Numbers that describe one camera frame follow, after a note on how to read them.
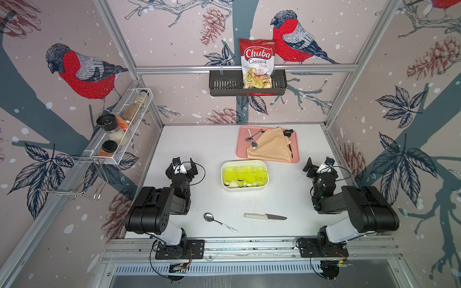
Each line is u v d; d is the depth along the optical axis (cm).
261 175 90
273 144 109
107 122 63
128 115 77
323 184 68
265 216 82
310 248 73
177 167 76
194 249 73
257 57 81
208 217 81
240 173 89
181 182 69
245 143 111
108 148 59
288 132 114
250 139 111
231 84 107
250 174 88
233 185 91
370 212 44
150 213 45
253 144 110
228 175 89
